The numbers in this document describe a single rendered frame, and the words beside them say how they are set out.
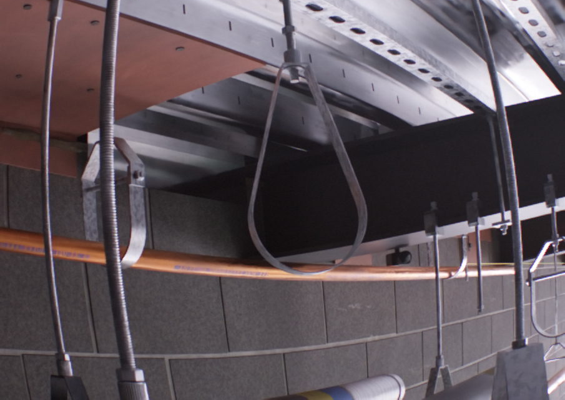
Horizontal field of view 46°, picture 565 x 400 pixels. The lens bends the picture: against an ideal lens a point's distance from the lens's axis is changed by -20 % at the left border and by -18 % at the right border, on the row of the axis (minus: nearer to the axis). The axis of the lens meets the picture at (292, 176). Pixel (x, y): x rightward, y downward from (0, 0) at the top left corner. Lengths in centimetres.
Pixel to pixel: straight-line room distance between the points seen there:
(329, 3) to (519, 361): 49
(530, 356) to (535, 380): 3
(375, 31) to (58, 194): 65
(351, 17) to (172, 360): 83
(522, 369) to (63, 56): 72
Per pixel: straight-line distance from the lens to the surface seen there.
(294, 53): 81
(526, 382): 59
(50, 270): 74
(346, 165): 79
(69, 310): 132
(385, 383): 124
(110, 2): 45
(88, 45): 97
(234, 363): 166
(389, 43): 103
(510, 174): 63
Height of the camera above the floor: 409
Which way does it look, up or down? 12 degrees up
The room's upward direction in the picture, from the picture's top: 5 degrees counter-clockwise
